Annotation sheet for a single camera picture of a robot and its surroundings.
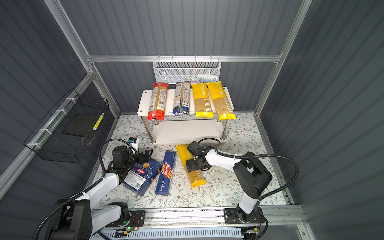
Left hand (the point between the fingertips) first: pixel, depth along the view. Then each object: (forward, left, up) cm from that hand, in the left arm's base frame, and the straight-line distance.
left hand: (144, 149), depth 88 cm
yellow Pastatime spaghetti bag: (-16, -29, -7) cm, 34 cm away
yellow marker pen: (+8, +21, +17) cm, 28 cm away
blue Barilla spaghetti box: (-19, -11, -7) cm, 23 cm away
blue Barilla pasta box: (-15, 0, -3) cm, 15 cm away
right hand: (-9, -30, -9) cm, 33 cm away
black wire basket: (+3, +33, +19) cm, 38 cm away
